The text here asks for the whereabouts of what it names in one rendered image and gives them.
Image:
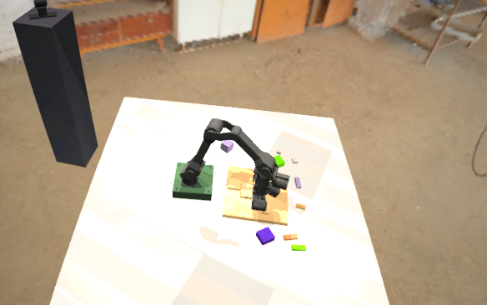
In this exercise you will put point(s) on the purple square block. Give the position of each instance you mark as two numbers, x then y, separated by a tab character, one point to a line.
265	236

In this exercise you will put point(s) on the purple cube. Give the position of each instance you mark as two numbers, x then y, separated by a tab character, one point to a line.
226	146

